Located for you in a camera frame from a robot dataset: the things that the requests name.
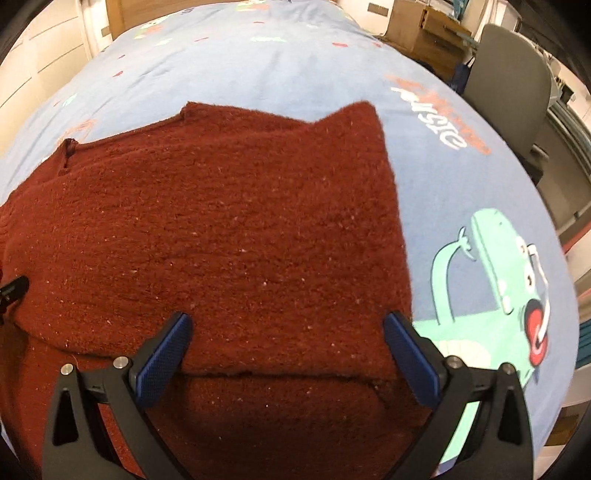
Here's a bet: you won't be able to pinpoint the dark red knit sweater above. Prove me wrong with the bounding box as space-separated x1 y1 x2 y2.
1 102 428 479

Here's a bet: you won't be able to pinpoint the blue cartoon print bedsheet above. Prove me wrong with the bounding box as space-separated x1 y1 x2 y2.
1 1 578 479

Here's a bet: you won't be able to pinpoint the cream wardrobe doors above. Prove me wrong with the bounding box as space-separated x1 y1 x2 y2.
1 0 112 152

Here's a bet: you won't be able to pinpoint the wooden headboard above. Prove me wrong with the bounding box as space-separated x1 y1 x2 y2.
105 0 238 39

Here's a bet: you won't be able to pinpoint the grey office chair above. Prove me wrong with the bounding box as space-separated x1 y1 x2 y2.
463 24 553 184

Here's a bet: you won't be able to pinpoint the wooden desk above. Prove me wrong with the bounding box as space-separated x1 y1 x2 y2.
381 1 472 82

